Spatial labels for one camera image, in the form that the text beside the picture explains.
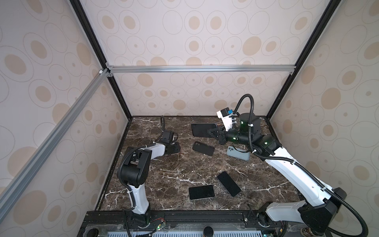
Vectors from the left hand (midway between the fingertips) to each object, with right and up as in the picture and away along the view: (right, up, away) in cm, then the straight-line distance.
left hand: (182, 145), depth 99 cm
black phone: (+12, -25, -16) cm, 32 cm away
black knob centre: (+14, -34, -36) cm, 51 cm away
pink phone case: (-5, -1, -13) cm, 14 cm away
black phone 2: (+28, -21, -13) cm, 38 cm away
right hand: (+14, +10, -32) cm, 36 cm away
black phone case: (+14, -3, +5) cm, 15 cm away
